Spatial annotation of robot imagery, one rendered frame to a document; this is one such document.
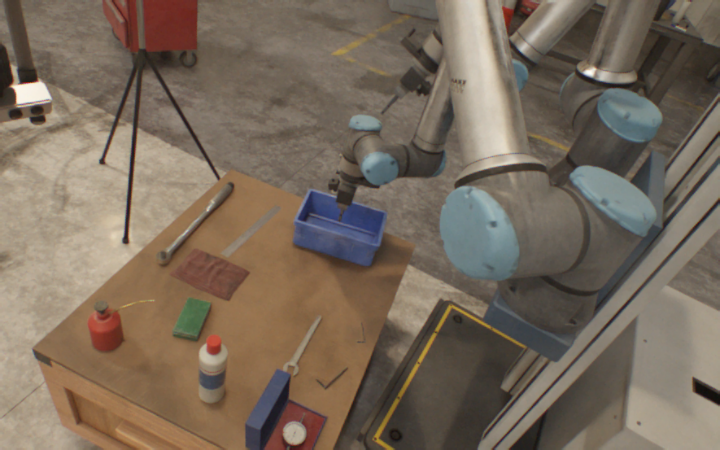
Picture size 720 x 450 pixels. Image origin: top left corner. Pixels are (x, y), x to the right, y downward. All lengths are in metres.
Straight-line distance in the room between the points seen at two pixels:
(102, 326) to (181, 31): 2.71
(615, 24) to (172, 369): 1.40
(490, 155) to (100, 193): 2.15
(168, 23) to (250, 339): 2.68
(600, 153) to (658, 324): 0.47
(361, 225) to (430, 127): 0.65
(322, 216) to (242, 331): 0.59
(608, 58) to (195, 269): 1.29
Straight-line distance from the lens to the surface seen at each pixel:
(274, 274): 1.59
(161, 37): 3.73
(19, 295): 2.25
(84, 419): 1.72
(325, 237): 1.63
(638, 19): 1.41
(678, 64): 5.17
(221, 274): 1.56
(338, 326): 1.49
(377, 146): 1.27
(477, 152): 0.81
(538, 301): 0.96
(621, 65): 1.44
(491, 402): 1.72
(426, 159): 1.30
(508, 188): 0.77
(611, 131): 1.30
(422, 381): 1.66
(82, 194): 2.66
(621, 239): 0.88
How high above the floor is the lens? 1.64
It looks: 40 degrees down
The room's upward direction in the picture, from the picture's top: 15 degrees clockwise
